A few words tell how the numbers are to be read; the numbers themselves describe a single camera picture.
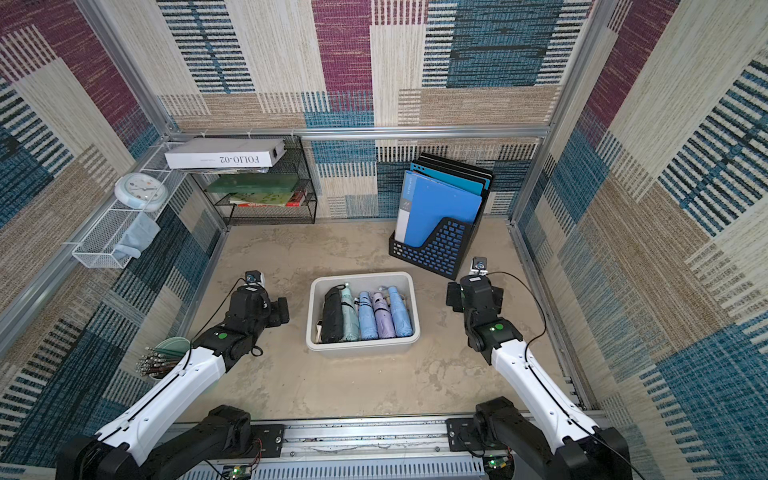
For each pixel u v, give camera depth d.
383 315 0.84
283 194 1.02
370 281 0.93
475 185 0.88
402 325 0.80
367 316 0.85
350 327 0.80
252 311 0.64
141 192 0.75
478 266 0.70
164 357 0.71
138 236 0.69
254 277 0.73
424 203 0.92
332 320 0.78
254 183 0.98
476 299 0.59
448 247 0.92
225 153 0.79
